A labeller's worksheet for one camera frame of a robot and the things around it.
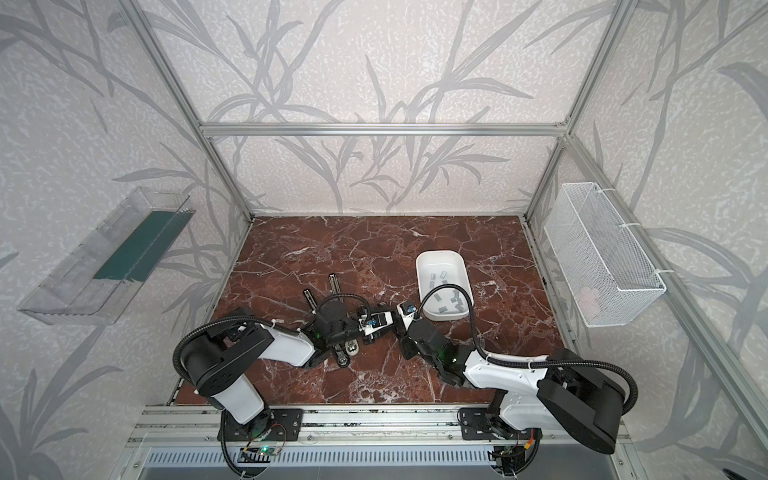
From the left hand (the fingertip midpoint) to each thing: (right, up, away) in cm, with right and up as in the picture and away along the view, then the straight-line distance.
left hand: (395, 306), depth 84 cm
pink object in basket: (+49, +4, -11) cm, 50 cm away
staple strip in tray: (+16, +7, +18) cm, 25 cm away
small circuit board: (-30, -32, -14) cm, 46 cm away
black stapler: (+1, -2, -12) cm, 12 cm away
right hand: (+1, -4, +1) cm, 4 cm away
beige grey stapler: (-15, -15, -1) cm, 21 cm away
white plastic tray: (+15, +9, +21) cm, 27 cm away
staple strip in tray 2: (+15, -3, +10) cm, 18 cm away
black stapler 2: (-15, -2, -16) cm, 22 cm away
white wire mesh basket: (+45, +12, -23) cm, 51 cm away
